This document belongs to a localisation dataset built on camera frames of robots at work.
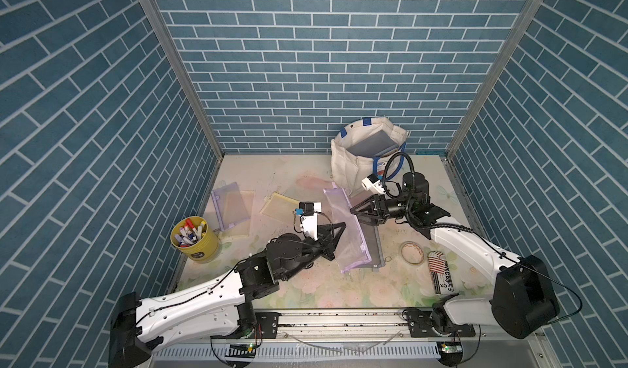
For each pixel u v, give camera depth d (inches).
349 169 38.0
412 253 35.2
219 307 18.4
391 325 29.7
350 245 26.6
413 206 25.5
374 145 42.8
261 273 20.3
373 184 28.2
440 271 32.3
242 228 37.0
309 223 22.3
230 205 40.1
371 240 36.7
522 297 16.3
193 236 31.5
